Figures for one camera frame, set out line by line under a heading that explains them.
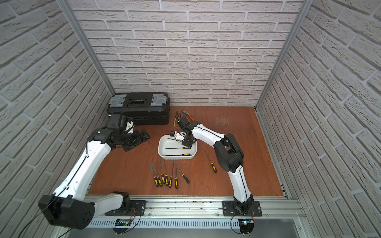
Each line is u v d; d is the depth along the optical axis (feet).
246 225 2.31
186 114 3.71
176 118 3.68
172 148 3.12
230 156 1.80
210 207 2.49
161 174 2.78
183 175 2.75
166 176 2.75
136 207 2.40
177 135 2.80
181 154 3.02
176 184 2.66
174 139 2.66
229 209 2.38
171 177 2.73
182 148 3.11
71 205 1.21
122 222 2.38
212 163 2.93
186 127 2.38
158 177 2.73
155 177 2.73
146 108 3.11
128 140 2.07
